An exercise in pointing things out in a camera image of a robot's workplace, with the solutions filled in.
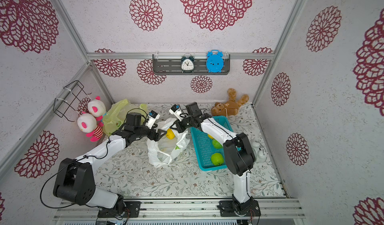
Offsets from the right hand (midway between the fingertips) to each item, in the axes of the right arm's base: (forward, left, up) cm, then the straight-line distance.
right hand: (170, 125), depth 86 cm
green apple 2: (-5, -28, -13) cm, 31 cm away
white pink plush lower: (-2, +47, +4) cm, 47 cm away
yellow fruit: (+1, +2, -10) cm, 10 cm away
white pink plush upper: (+10, +47, +3) cm, 48 cm away
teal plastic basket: (-4, -20, -18) cm, 27 cm away
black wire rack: (+5, +52, +16) cm, 55 cm away
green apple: (-15, -27, -11) cm, 33 cm away
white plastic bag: (-14, +3, -6) cm, 16 cm away
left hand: (-1, +6, -2) cm, 6 cm away
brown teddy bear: (+25, -40, -11) cm, 48 cm away
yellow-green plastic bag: (+7, +35, 0) cm, 36 cm away
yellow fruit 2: (+2, -24, -15) cm, 29 cm away
